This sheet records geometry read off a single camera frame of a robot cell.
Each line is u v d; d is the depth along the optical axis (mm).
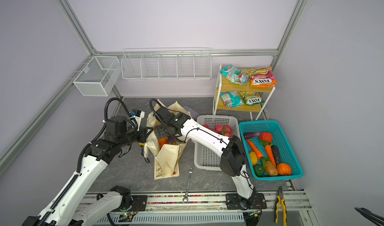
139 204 734
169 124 576
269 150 890
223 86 794
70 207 397
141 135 633
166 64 984
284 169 771
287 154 834
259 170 786
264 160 846
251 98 940
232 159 465
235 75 818
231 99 936
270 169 791
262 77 801
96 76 986
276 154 868
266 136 903
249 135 928
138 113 640
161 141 829
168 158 723
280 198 739
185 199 753
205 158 887
